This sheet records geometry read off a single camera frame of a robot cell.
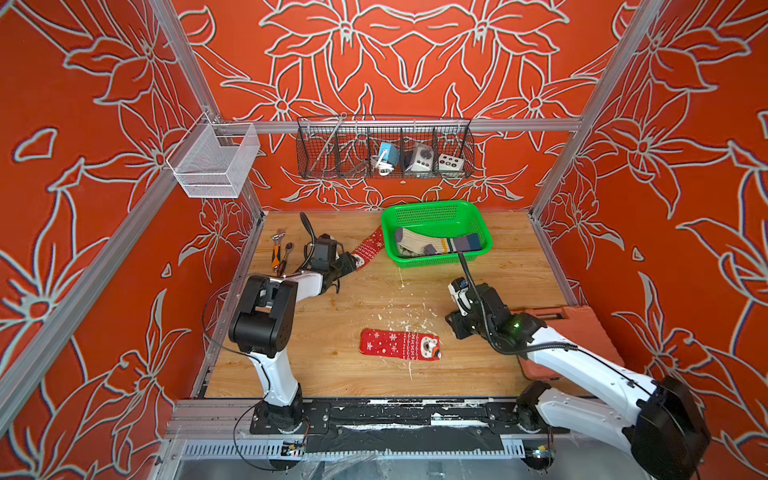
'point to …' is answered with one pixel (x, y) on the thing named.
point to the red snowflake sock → (370, 249)
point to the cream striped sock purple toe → (410, 243)
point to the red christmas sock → (400, 344)
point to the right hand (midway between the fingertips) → (444, 316)
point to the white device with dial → (423, 159)
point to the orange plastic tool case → (572, 325)
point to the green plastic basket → (434, 232)
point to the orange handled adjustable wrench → (276, 250)
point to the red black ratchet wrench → (289, 247)
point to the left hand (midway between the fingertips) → (351, 258)
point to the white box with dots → (449, 163)
